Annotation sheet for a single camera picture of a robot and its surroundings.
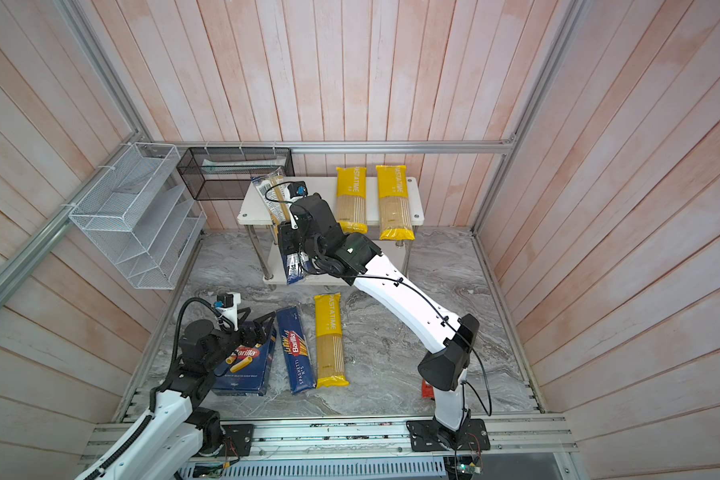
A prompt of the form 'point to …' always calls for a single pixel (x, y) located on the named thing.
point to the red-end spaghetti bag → (427, 390)
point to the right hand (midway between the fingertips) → (280, 227)
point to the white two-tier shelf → (253, 211)
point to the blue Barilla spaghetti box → (295, 352)
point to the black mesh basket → (222, 173)
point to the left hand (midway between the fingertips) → (263, 316)
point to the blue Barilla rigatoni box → (249, 372)
